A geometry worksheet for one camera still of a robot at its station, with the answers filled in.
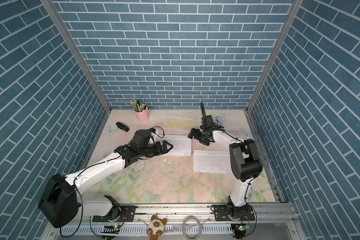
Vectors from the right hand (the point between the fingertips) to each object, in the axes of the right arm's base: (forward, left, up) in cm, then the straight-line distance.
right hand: (195, 138), depth 96 cm
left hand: (-15, +12, +9) cm, 21 cm away
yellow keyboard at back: (+17, +12, -6) cm, 22 cm away
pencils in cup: (+19, +42, +7) cm, 47 cm away
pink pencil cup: (+16, +40, 0) cm, 43 cm away
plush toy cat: (-49, +16, -4) cm, 51 cm away
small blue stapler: (+19, -17, -2) cm, 26 cm away
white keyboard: (-3, +9, -4) cm, 10 cm away
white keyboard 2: (-12, -11, -6) cm, 18 cm away
